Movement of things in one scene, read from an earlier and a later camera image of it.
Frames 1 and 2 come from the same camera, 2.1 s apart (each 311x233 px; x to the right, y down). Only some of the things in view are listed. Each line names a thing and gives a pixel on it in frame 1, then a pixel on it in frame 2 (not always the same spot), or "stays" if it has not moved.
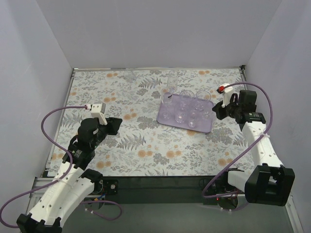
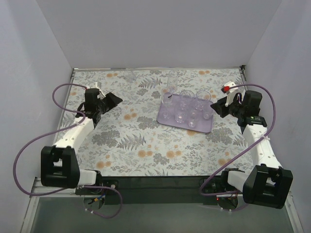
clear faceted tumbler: x=203 y=100 stays
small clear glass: x=206 y=115 stays
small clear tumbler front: x=193 y=113 stays
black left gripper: x=112 y=125 → x=107 y=102
